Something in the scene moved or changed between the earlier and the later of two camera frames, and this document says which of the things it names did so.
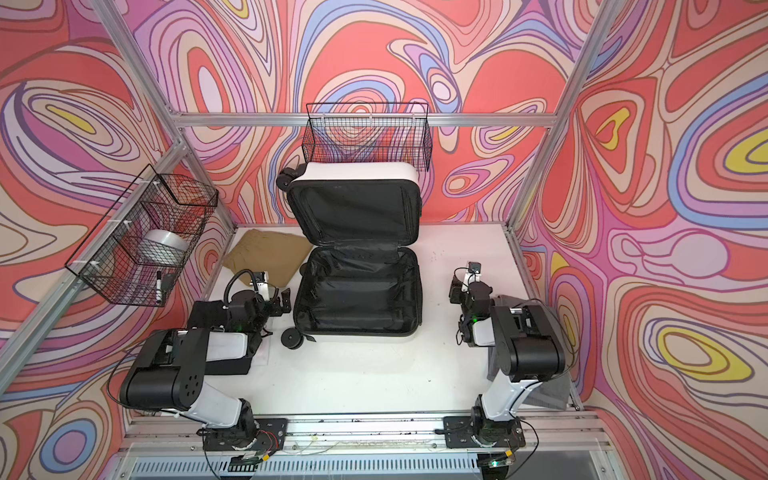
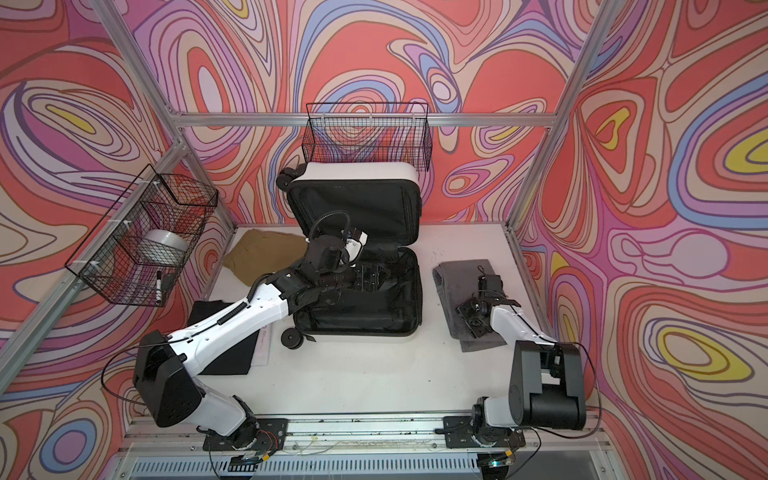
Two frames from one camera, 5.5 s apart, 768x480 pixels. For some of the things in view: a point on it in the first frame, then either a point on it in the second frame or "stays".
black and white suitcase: (362, 281) stays
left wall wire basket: (137, 252) stays
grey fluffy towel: (553, 394) to (456, 281)
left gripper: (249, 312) to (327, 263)
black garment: (215, 316) stays
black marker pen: (159, 287) stays
